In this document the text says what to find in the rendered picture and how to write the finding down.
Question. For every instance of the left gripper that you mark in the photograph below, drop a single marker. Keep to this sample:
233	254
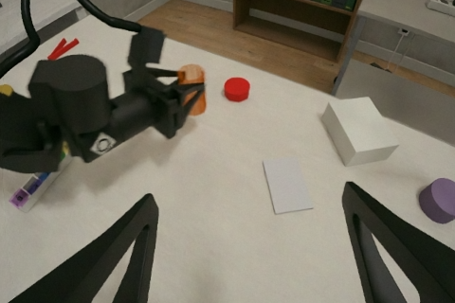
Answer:
143	107

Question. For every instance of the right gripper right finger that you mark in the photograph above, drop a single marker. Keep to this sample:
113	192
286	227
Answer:
427	263

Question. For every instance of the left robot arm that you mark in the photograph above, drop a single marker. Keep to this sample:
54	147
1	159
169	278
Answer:
73	92

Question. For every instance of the orange translucent cylinder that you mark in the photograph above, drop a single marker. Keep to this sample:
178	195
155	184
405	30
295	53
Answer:
192	73

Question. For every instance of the purple cylinder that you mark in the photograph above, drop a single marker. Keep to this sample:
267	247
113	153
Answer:
437	200

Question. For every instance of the yellow round disc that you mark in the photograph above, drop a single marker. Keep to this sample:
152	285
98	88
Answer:
6	88

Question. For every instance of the red flat bar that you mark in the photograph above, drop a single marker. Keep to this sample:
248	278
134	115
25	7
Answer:
61	49

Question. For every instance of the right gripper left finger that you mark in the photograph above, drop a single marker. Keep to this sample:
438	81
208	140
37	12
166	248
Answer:
80	277

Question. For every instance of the white box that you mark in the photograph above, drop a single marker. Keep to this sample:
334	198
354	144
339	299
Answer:
359	132

